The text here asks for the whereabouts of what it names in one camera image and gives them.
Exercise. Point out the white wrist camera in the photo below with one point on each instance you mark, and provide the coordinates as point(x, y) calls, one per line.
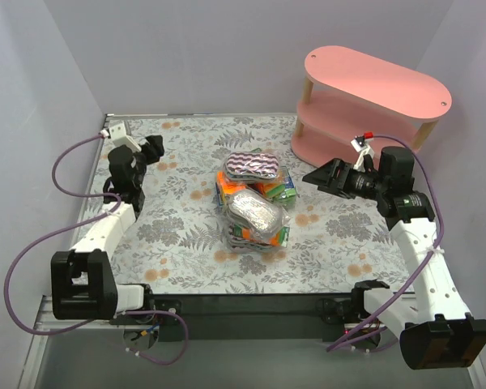
point(361, 144)
point(120, 135)

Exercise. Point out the silver scrubber sponge pack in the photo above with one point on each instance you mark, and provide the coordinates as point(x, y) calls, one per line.
point(250, 210)

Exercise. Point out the floral table mat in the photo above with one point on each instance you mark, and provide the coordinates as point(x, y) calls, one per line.
point(177, 245)

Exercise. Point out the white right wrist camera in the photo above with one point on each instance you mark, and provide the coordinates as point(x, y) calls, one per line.
point(361, 144)

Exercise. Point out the pink three-tier shelf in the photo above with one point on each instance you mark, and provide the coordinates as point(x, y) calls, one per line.
point(347, 93)

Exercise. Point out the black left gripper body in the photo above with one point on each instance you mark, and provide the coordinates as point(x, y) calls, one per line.
point(147, 150)

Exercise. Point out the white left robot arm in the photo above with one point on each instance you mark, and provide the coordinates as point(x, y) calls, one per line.
point(82, 281)

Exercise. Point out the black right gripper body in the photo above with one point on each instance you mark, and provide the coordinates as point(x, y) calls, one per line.
point(341, 178)

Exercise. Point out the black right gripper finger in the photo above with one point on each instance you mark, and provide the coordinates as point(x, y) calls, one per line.
point(335, 187)
point(335, 168)

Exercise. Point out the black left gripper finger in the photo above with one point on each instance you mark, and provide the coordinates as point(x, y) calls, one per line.
point(154, 148)
point(151, 159)

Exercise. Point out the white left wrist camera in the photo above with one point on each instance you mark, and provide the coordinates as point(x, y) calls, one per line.
point(120, 135)

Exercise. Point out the orange boxed sponge pack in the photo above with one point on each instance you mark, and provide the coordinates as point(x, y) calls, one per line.
point(240, 235)
point(269, 190)
point(226, 188)

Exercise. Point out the purple wavy sponge pack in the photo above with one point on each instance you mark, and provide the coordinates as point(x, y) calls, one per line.
point(244, 246)
point(251, 167)

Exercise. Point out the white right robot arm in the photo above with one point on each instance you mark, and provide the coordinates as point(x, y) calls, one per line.
point(432, 323)

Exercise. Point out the green blue sponge pack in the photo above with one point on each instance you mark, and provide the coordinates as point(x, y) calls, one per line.
point(286, 198)

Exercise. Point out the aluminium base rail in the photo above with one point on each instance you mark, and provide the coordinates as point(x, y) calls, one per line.
point(229, 341)

